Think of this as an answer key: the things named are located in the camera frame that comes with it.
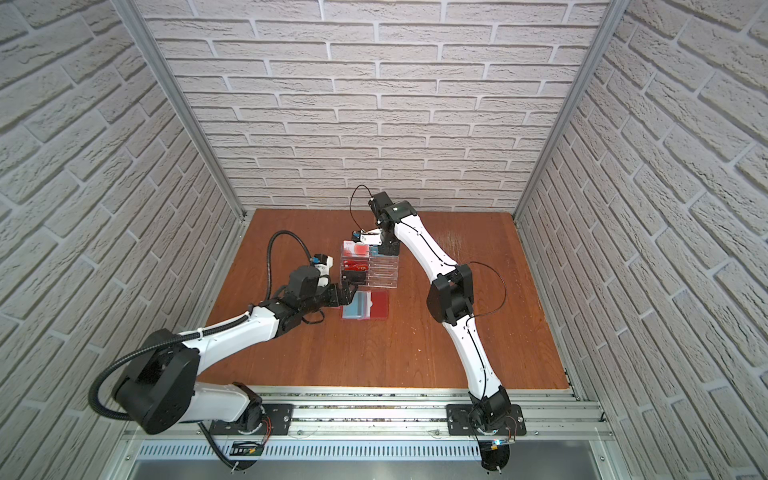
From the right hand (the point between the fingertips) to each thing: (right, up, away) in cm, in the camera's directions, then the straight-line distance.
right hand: (390, 239), depth 96 cm
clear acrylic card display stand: (-3, -12, +5) cm, 13 cm away
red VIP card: (-11, -9, +1) cm, 15 cm away
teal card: (-10, -22, -4) cm, 25 cm away
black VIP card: (-12, -13, +2) cm, 17 cm away
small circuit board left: (-36, -53, -24) cm, 68 cm away
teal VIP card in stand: (-2, -5, -11) cm, 12 cm away
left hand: (-12, -13, -9) cm, 20 cm away
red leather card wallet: (-4, -22, -1) cm, 22 cm away
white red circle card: (-13, -3, +1) cm, 13 cm away
